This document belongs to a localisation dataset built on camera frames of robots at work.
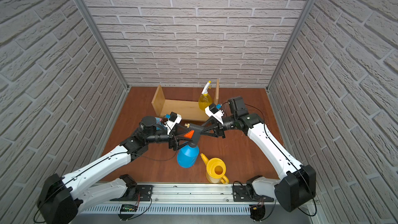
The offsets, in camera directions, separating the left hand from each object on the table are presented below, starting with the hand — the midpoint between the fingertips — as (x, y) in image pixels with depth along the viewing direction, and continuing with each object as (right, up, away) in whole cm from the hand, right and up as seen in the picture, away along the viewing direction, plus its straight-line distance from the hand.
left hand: (189, 131), depth 69 cm
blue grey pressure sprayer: (0, -11, -2) cm, 11 cm away
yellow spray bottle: (+7, +14, +22) cm, 27 cm away
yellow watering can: (+12, -18, +2) cm, 22 cm away
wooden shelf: (-4, +8, +29) cm, 30 cm away
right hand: (+5, 0, -4) cm, 6 cm away
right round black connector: (+32, -38, +2) cm, 50 cm away
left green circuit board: (-30, -38, +3) cm, 48 cm away
